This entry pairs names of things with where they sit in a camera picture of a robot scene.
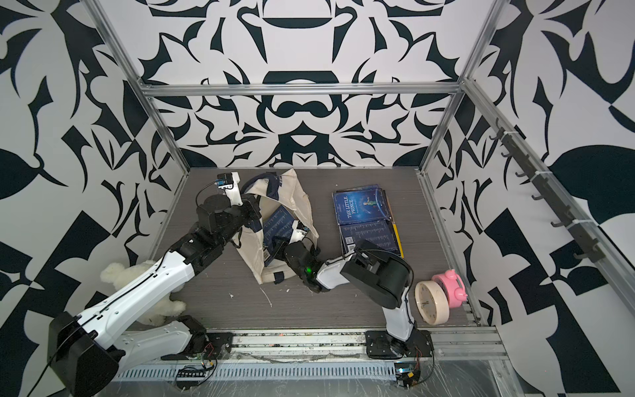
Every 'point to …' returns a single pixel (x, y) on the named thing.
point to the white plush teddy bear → (121, 277)
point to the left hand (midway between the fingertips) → (257, 187)
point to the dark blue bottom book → (361, 204)
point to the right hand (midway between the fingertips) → (270, 235)
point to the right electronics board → (407, 374)
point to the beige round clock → (432, 302)
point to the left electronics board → (189, 378)
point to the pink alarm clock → (453, 287)
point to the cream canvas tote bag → (269, 190)
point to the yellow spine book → (398, 239)
